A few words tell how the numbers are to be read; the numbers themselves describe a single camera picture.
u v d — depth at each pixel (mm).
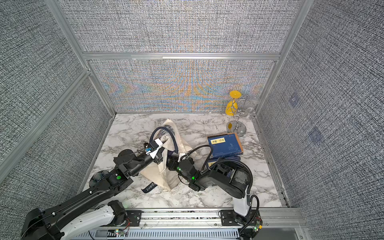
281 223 777
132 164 564
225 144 929
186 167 770
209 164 542
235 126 1070
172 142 688
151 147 538
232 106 1093
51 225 403
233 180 485
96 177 819
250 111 994
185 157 778
